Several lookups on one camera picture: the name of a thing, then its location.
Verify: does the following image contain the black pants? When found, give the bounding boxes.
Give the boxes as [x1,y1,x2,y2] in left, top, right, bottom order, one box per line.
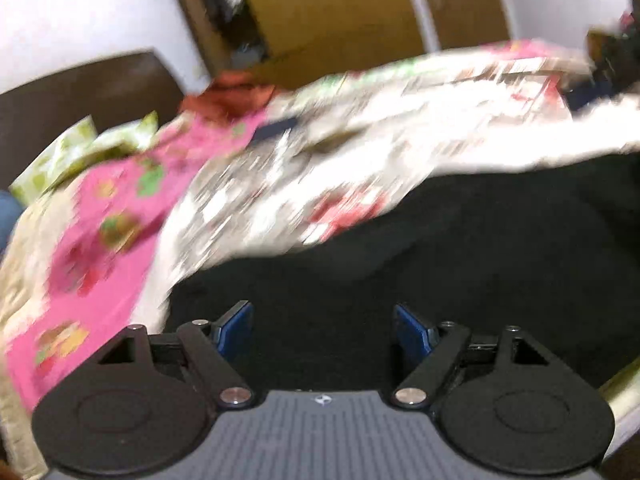
[166,154,639,391]

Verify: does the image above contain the green patterned pillow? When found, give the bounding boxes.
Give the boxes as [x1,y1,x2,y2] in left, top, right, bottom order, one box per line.
[9,112,160,206]

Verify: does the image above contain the dark blue flat item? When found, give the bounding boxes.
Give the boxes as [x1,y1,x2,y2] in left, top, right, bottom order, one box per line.
[250,116,298,144]

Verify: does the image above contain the floral white bedspread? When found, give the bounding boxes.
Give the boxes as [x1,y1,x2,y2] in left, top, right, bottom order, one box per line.
[130,41,639,333]

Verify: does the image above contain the dark brown headboard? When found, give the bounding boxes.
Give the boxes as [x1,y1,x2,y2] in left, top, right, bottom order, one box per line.
[0,51,183,188]

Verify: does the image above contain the red-orange cloth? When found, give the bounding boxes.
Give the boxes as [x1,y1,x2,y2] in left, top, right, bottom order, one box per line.
[179,70,279,126]

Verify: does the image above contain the brown wooden wardrobe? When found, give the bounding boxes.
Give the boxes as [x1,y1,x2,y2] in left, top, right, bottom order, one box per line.
[179,0,512,89]

